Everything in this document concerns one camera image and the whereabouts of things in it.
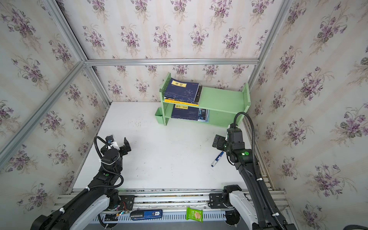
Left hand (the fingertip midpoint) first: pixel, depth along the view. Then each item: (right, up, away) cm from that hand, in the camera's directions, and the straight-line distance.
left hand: (116, 139), depth 81 cm
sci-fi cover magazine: (+52, +14, +15) cm, 56 cm away
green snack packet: (+44, -35, -12) cm, 58 cm away
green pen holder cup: (+21, +14, +21) cm, 33 cm away
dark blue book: (+37, +30, +4) cm, 48 cm away
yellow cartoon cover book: (+37, +22, +1) cm, 43 cm away
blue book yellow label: (+47, +24, +1) cm, 53 cm away
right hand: (+59, 0, -4) cm, 59 cm away
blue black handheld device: (+18, -33, -15) cm, 41 cm away
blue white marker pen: (+60, -14, +7) cm, 62 cm away
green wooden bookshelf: (+64, +19, +2) cm, 66 cm away
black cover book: (+28, +24, +1) cm, 37 cm away
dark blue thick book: (+39, +16, +16) cm, 45 cm away
